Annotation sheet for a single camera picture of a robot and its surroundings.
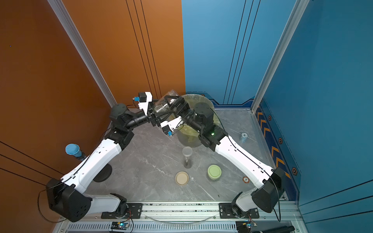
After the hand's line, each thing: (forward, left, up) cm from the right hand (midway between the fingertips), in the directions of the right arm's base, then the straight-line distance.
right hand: (174, 95), depth 62 cm
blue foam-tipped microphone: (-18, +44, -15) cm, 50 cm away
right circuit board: (-41, -35, -46) cm, 71 cm away
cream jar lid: (-19, -1, -45) cm, 49 cm away
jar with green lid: (-17, -20, -41) cm, 49 cm away
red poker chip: (-19, -39, -47) cm, 64 cm away
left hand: (-2, +3, -4) cm, 5 cm away
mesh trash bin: (+9, -1, -45) cm, 46 cm away
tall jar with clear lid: (-11, -5, -29) cm, 32 cm away
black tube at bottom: (-43, -48, -45) cm, 79 cm away
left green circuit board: (-42, +28, -47) cm, 69 cm away
